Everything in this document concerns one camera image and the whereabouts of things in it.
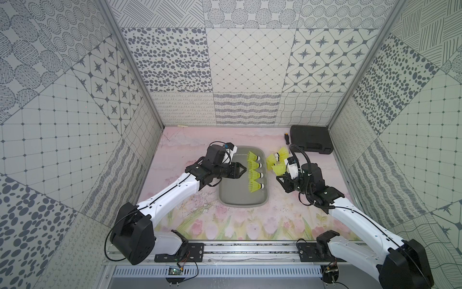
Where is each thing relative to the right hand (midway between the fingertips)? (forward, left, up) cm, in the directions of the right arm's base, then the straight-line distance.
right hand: (280, 179), depth 83 cm
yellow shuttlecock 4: (0, +12, -9) cm, 15 cm away
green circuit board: (-35, +45, -14) cm, 58 cm away
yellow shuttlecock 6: (+2, +1, +6) cm, 6 cm away
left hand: (-1, +15, +8) cm, 17 cm away
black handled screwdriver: (+36, -11, -12) cm, 39 cm away
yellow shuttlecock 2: (+12, +13, -7) cm, 19 cm away
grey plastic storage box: (-2, +21, -11) cm, 24 cm away
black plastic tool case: (+36, -27, -12) cm, 47 cm away
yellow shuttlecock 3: (+6, +12, -8) cm, 15 cm away
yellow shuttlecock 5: (+17, +1, -9) cm, 19 cm away
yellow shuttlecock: (+18, +12, -8) cm, 23 cm away
